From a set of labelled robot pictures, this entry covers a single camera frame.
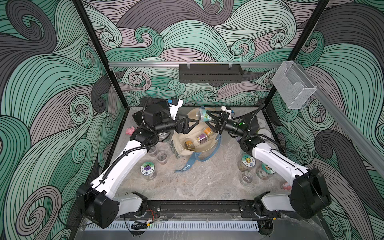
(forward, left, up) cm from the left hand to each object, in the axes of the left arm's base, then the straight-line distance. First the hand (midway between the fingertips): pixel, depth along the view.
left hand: (193, 117), depth 66 cm
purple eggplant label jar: (-14, +24, -27) cm, 39 cm away
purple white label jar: (+8, -7, -31) cm, 33 cm away
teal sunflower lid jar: (-9, -31, -28) cm, 42 cm away
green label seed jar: (+19, -47, -26) cm, 57 cm away
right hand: (0, -5, 0) cm, 5 cm away
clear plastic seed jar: (-5, +18, -31) cm, 36 cm away
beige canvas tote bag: (+6, +7, -35) cm, 36 cm away
